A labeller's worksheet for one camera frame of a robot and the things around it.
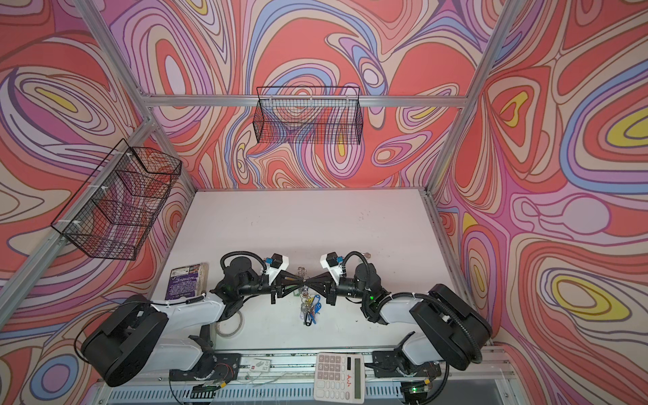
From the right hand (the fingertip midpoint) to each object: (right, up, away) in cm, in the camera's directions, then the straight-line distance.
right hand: (309, 289), depth 76 cm
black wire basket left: (-59, +22, -4) cm, 63 cm away
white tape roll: (-26, -14, +4) cm, 30 cm away
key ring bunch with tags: (-1, -9, +9) cm, 13 cm away
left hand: (-1, +1, -1) cm, 2 cm away
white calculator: (+9, -23, -6) cm, 26 cm away
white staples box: (-14, -21, -3) cm, 26 cm away
